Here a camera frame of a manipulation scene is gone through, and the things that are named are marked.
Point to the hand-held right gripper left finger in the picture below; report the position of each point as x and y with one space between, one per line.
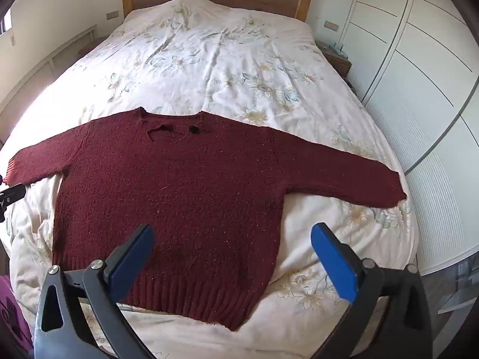
131 260

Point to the purple cloth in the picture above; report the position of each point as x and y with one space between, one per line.
13 314

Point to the beige wall socket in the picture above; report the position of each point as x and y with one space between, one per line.
331 25
112 15

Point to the wooden nightstand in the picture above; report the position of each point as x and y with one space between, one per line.
338 61

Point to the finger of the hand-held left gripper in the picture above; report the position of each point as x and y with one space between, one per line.
13 193

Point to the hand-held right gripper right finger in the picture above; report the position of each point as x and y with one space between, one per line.
335 261

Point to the small teal nightstand item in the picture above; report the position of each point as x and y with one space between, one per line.
338 48

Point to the white wardrobe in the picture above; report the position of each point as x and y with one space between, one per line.
423 82

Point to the dark red knit sweater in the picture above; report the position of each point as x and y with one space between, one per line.
179 194

